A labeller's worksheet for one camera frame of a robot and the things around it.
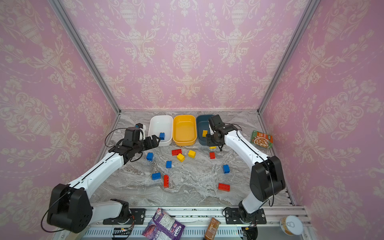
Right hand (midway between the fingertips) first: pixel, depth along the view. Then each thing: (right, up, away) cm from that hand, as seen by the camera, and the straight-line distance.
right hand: (212, 141), depth 88 cm
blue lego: (-33, +2, +15) cm, 36 cm away
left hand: (-33, +1, -2) cm, 33 cm away
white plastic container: (-35, +9, +23) cm, 42 cm away
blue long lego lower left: (-32, -20, -2) cm, 38 cm away
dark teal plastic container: (-5, +10, +14) cm, 18 cm away
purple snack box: (-25, -38, -18) cm, 49 cm away
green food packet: (+35, 0, +12) cm, 37 cm away
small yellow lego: (-3, +4, +18) cm, 19 cm away
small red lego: (+1, -10, +9) cm, 14 cm away
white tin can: (+34, -36, -20) cm, 53 cm away
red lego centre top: (-23, -8, +8) cm, 26 cm away
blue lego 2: (-26, -15, +4) cm, 30 cm away
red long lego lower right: (+6, -25, -5) cm, 27 cm away
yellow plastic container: (-18, +6, +19) cm, 26 cm away
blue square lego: (-39, -11, +7) cm, 41 cm away
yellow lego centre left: (-19, -11, +5) cm, 22 cm away
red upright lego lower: (-26, -22, -4) cm, 35 cm away
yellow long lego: (0, -3, -6) cm, 7 cm away
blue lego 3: (+9, -17, +4) cm, 20 cm away
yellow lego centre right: (-12, -9, +7) cm, 16 cm away
